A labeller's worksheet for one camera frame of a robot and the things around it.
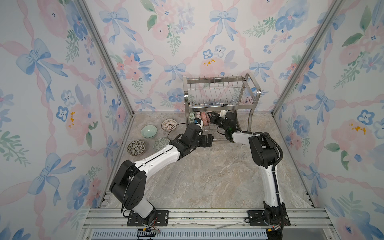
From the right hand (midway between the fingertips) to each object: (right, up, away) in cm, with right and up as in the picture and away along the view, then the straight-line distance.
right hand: (208, 111), depth 100 cm
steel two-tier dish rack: (+4, +10, +13) cm, 17 cm away
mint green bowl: (-41, -13, +4) cm, 43 cm away
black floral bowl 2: (-3, -3, 0) cm, 4 cm away
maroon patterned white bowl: (-28, -8, +10) cm, 31 cm away
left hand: (-2, -15, -17) cm, 23 cm away
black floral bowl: (-47, -24, -2) cm, 53 cm away
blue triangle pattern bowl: (-7, -2, 0) cm, 7 cm away
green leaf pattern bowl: (-11, -4, +1) cm, 12 cm away
